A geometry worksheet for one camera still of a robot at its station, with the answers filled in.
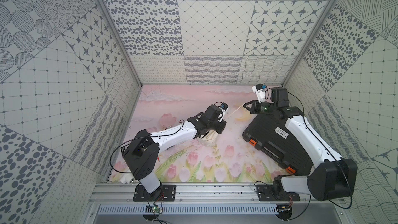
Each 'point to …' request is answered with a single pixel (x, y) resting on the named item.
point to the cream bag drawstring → (230, 114)
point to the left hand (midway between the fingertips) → (222, 119)
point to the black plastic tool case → (267, 134)
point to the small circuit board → (156, 209)
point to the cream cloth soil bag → (209, 138)
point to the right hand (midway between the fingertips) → (246, 105)
